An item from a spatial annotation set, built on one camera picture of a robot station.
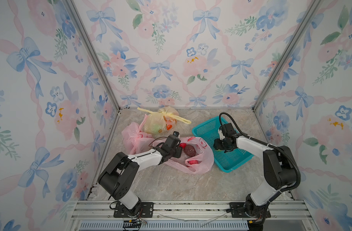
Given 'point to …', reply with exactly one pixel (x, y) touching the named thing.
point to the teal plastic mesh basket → (229, 161)
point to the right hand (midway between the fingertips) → (219, 144)
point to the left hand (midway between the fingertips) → (179, 147)
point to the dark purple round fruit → (190, 150)
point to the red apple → (182, 145)
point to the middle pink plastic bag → (135, 138)
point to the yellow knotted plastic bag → (165, 119)
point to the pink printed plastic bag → (202, 161)
